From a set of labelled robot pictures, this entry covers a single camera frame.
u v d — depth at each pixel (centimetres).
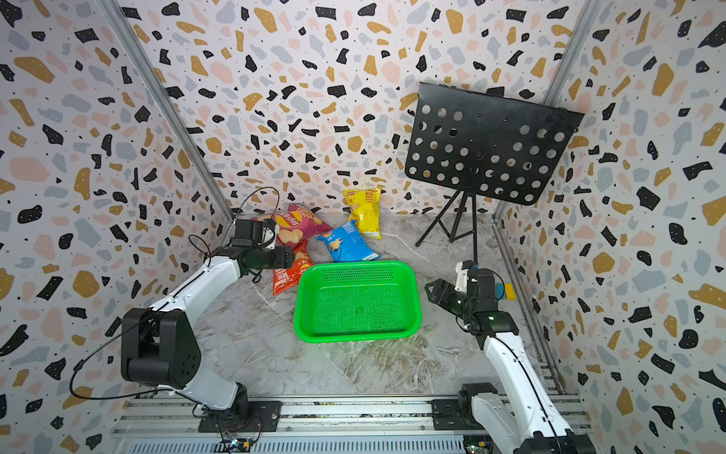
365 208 113
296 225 103
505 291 62
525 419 42
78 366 64
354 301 97
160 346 44
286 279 93
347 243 103
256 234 72
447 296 71
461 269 75
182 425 73
